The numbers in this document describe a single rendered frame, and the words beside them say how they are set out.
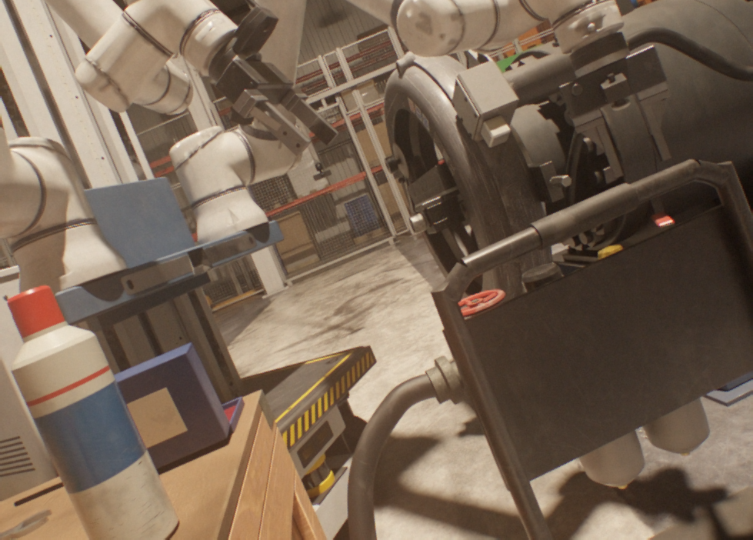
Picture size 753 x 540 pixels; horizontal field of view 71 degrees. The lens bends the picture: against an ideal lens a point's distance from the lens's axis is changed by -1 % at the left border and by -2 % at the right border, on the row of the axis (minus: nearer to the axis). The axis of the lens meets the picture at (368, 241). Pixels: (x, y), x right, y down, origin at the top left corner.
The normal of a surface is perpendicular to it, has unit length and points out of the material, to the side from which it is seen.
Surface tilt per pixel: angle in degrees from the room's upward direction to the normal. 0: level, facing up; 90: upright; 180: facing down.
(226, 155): 89
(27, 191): 108
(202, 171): 90
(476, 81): 68
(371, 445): 73
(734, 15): 59
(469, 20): 113
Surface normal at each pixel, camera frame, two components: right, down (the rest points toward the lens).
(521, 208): 0.16, 0.18
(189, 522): -0.38, -0.92
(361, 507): 0.07, -0.45
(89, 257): 0.53, -0.58
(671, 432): -0.50, 0.26
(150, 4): -0.05, 0.07
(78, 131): 0.83, -0.32
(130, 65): 0.47, 0.52
